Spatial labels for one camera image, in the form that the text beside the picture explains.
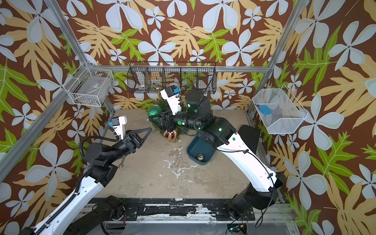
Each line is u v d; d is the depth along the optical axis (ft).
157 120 1.70
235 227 2.46
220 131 1.30
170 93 1.49
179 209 2.47
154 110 1.67
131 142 1.73
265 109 2.82
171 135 2.30
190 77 3.15
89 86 2.83
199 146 3.23
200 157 2.95
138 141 1.79
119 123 1.71
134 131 1.80
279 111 2.72
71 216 1.43
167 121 1.49
